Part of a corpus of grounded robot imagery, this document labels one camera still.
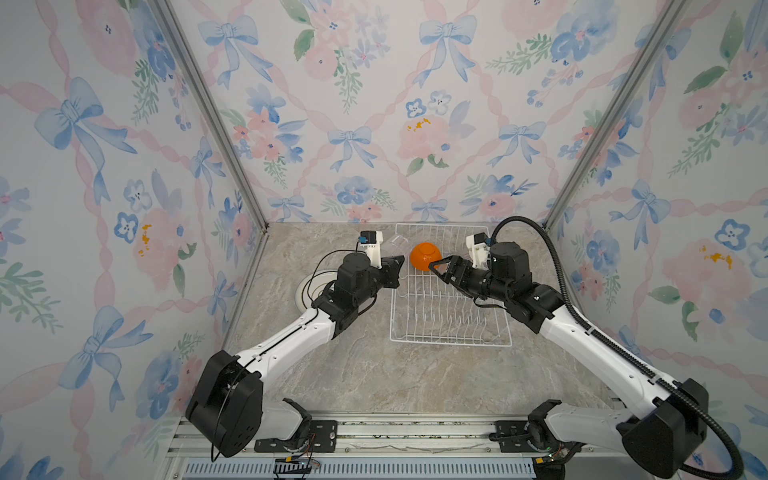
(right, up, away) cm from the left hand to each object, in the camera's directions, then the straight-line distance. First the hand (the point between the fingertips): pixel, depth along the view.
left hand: (405, 256), depth 77 cm
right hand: (+7, -3, -3) cm, 8 cm away
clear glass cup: (-2, +2, +2) cm, 3 cm away
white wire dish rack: (+9, -17, +18) cm, 27 cm away
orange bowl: (+8, +1, +26) cm, 28 cm away
